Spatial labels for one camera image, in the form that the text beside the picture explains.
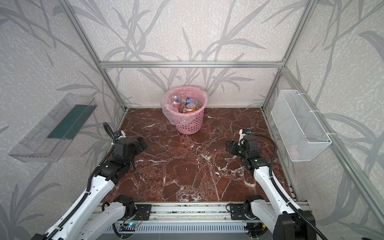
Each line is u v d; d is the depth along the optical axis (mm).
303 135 615
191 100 964
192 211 753
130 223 713
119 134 655
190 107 852
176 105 951
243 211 733
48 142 641
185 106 946
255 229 736
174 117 830
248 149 638
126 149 571
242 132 755
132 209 667
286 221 407
